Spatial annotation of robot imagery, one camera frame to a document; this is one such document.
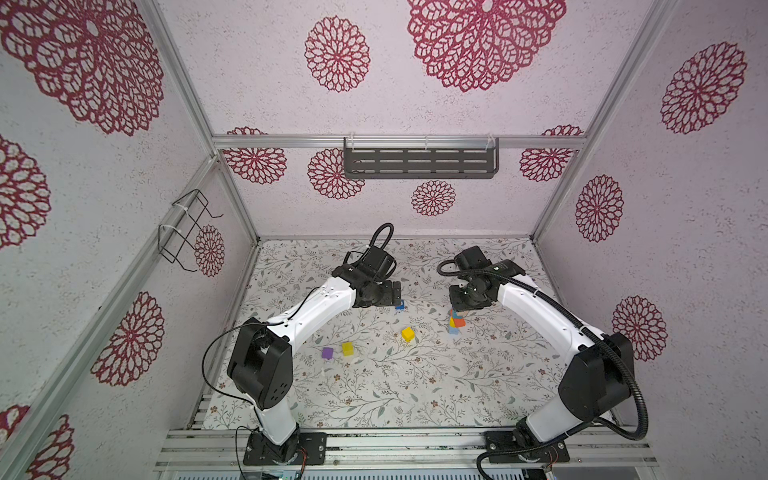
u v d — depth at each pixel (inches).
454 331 36.7
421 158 36.9
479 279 23.5
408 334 36.4
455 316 37.3
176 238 29.6
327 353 35.5
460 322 36.1
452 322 36.7
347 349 35.4
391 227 29.3
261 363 17.7
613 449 29.9
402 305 39.4
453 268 28.6
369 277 24.3
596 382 17.1
